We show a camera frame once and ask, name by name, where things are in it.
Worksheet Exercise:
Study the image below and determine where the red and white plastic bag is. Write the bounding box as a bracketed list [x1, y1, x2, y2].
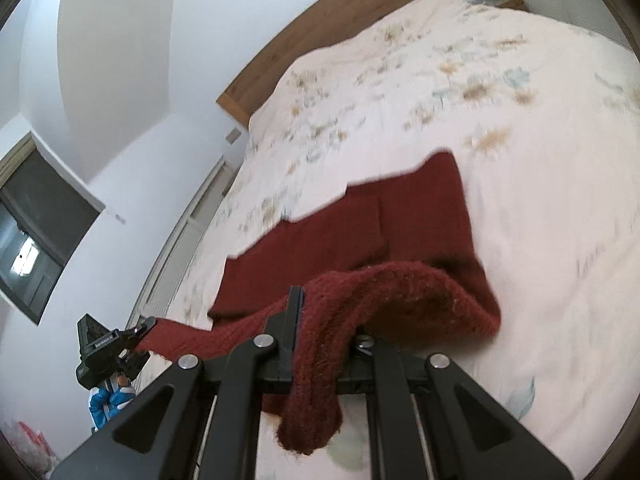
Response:
[4, 419, 57, 477]

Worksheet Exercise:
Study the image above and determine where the white louvered wall panel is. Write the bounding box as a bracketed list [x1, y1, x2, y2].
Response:
[127, 156, 242, 328]

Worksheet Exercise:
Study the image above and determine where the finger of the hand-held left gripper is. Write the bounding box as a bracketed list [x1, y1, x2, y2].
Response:
[118, 316, 157, 355]
[119, 352, 149, 381]

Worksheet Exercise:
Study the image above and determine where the wooden headboard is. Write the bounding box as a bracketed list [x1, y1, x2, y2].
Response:
[216, 0, 435, 128]

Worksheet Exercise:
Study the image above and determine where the floral cream duvet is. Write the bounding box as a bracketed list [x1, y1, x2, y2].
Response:
[127, 0, 640, 480]

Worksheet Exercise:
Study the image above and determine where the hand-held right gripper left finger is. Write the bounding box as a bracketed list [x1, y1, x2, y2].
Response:
[50, 286, 306, 480]

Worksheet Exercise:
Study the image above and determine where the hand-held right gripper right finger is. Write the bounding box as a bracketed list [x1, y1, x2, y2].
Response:
[337, 332, 573, 480]

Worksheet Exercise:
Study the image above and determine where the dark window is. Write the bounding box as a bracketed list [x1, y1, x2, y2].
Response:
[0, 131, 107, 326]

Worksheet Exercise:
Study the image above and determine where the person's left hand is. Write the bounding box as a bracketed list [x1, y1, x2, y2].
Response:
[88, 377, 136, 434]

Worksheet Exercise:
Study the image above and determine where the dark red knitted sweater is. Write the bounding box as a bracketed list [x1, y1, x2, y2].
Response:
[136, 152, 502, 456]

